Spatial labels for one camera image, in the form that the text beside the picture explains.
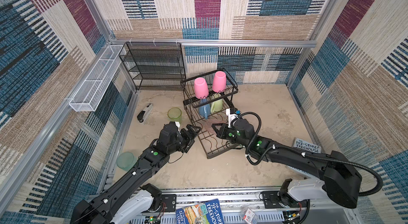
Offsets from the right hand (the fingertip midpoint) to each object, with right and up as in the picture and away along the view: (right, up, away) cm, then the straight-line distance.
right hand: (213, 127), depth 78 cm
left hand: (-6, -2, -2) cm, 7 cm away
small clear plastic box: (+14, -36, -9) cm, 40 cm away
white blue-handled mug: (-5, +7, +16) cm, 18 cm away
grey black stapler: (-43, +4, +23) cm, 49 cm away
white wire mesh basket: (-56, +15, -7) cm, 58 cm away
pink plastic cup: (+3, +23, +8) cm, 24 cm away
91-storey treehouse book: (-3, -35, -9) cm, 37 cm away
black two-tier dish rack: (-2, +13, +4) cm, 14 cm away
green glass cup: (-24, +4, +24) cm, 34 cm away
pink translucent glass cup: (-1, -1, +26) cm, 26 cm away
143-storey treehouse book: (+49, -11, +11) cm, 51 cm away
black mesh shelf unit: (-39, +37, +33) cm, 63 cm away
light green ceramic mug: (+3, +9, +23) cm, 25 cm away
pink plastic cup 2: (-6, +19, +5) cm, 21 cm away
